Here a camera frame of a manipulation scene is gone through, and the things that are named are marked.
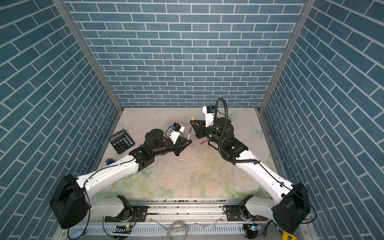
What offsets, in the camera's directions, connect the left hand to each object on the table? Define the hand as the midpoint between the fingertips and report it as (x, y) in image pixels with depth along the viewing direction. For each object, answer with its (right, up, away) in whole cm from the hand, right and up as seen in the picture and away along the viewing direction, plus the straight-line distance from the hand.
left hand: (191, 142), depth 74 cm
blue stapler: (-50, -14, +15) cm, 54 cm away
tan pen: (0, +5, -3) cm, 6 cm away
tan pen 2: (+7, -4, +28) cm, 29 cm away
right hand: (-1, +11, -4) cm, 12 cm away
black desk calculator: (-48, -3, +25) cm, 54 cm away
